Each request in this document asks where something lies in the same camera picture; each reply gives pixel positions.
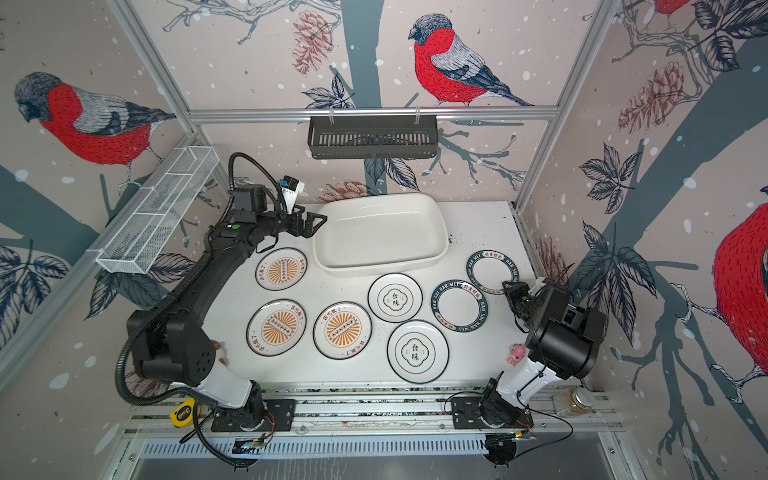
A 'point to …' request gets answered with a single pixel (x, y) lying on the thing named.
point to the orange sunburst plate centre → (342, 330)
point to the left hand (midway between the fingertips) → (312, 211)
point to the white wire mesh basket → (142, 229)
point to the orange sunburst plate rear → (281, 269)
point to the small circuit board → (248, 447)
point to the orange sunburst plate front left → (275, 327)
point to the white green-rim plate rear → (395, 297)
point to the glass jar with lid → (573, 400)
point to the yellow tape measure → (182, 415)
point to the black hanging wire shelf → (372, 136)
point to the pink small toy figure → (517, 352)
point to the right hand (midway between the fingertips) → (508, 289)
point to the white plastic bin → (379, 233)
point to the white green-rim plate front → (418, 352)
